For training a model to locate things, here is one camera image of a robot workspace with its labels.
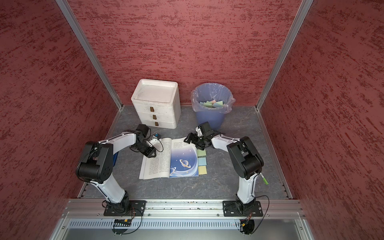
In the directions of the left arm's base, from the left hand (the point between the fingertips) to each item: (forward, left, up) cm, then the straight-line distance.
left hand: (151, 156), depth 92 cm
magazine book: (-2, -15, +1) cm, 15 cm away
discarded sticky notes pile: (+34, -40, +14) cm, 54 cm away
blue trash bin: (+24, -42, +7) cm, 49 cm away
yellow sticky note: (-8, -32, -1) cm, 33 cm away
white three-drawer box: (+24, -4, +24) cm, 34 cm away
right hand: (+6, -23, +3) cm, 25 cm away
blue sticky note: (-3, -32, -1) cm, 33 cm away
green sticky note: (+2, -32, +2) cm, 32 cm away
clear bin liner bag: (+36, -36, +23) cm, 56 cm away
